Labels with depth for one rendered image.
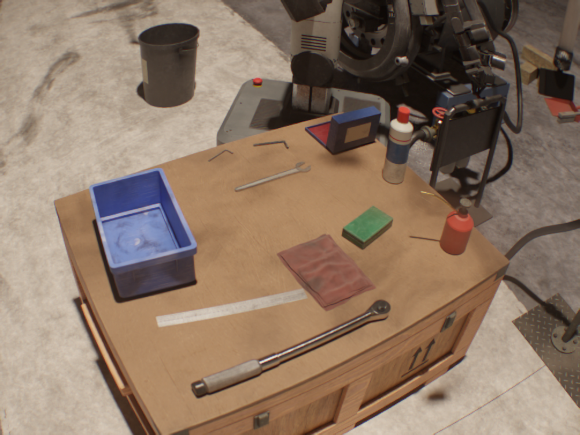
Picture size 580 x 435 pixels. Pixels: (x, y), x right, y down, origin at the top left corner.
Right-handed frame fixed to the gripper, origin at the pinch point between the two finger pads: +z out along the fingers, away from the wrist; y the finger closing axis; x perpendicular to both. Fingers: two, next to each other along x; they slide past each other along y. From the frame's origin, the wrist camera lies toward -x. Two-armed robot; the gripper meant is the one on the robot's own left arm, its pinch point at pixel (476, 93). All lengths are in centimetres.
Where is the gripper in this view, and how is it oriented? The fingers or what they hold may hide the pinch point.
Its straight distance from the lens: 228.7
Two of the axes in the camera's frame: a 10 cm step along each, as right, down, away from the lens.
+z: -0.4, 7.7, 6.4
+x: -0.3, -6.4, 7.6
